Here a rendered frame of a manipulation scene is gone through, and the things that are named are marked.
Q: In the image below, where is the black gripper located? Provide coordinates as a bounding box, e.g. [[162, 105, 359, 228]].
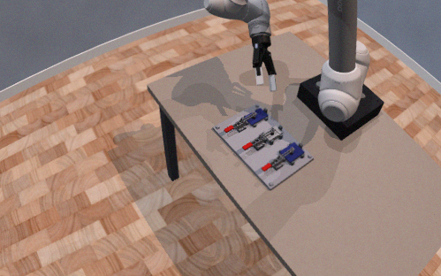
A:
[[252, 34, 277, 91]]

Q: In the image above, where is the blue rectangular plate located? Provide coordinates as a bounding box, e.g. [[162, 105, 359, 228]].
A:
[[279, 142, 305, 164]]

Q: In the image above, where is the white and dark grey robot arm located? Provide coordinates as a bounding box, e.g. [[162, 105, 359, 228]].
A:
[[204, 0, 370, 122]]

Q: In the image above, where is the blue rectangular block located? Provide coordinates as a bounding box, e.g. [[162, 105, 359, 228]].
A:
[[244, 108, 269, 126]]

